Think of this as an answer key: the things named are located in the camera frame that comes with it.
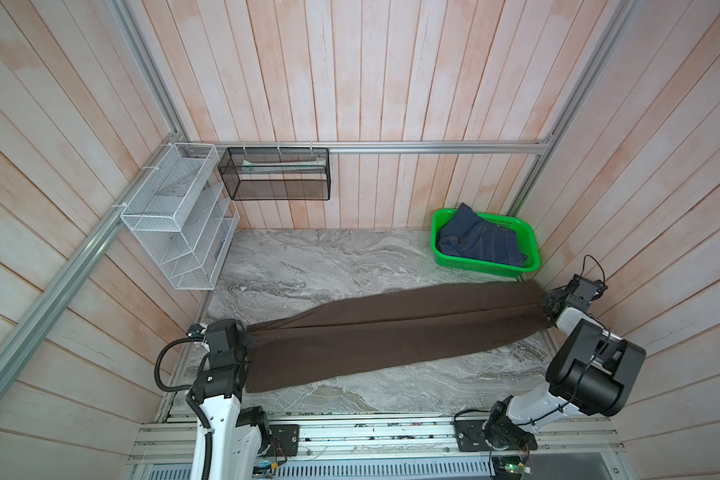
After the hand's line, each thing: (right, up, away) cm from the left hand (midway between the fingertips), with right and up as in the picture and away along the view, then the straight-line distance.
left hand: (241, 339), depth 79 cm
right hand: (+95, +10, +10) cm, 96 cm away
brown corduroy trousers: (+42, 0, +10) cm, 43 cm away
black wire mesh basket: (+4, +52, +24) cm, 58 cm away
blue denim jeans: (+73, +31, +28) cm, 84 cm away
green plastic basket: (+94, +31, +28) cm, 103 cm away
